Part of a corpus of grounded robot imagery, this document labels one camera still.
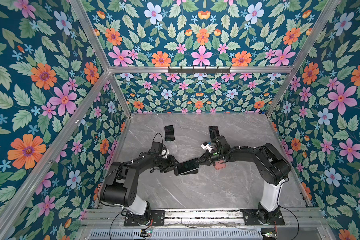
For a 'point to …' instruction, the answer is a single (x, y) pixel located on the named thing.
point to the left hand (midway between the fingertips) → (179, 162)
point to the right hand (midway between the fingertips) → (197, 162)
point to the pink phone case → (218, 166)
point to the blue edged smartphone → (214, 127)
